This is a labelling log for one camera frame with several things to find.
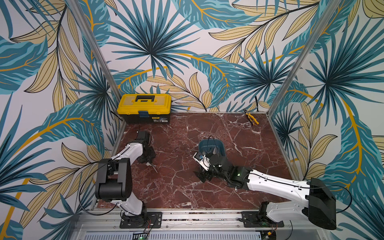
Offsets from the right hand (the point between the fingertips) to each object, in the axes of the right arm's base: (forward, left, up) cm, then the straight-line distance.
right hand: (199, 162), depth 78 cm
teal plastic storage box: (+18, -8, -11) cm, 22 cm away
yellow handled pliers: (+43, -44, -14) cm, 63 cm away
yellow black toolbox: (+39, +34, +2) cm, 52 cm away
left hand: (+9, +30, -12) cm, 33 cm away
